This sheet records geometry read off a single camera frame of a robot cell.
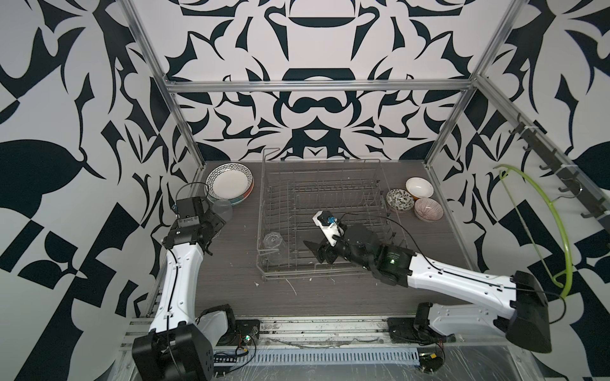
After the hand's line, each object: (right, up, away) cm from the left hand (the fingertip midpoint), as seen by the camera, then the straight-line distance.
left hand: (211, 220), depth 81 cm
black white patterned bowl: (+73, +6, +24) cm, 77 cm away
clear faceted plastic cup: (+23, -7, -13) cm, 27 cm away
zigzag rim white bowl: (-3, +19, +30) cm, 36 cm away
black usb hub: (+7, -40, -8) cm, 42 cm away
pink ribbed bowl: (+84, +2, +21) cm, 86 cm away
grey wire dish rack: (+54, +9, +24) cm, 60 cm away
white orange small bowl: (+83, +11, +27) cm, 88 cm away
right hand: (+34, -1, -9) cm, 35 cm away
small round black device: (+69, -42, -8) cm, 81 cm away
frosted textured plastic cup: (-1, +2, +17) cm, 17 cm away
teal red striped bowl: (0, +10, +24) cm, 26 cm away
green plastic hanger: (+95, -12, -20) cm, 98 cm away
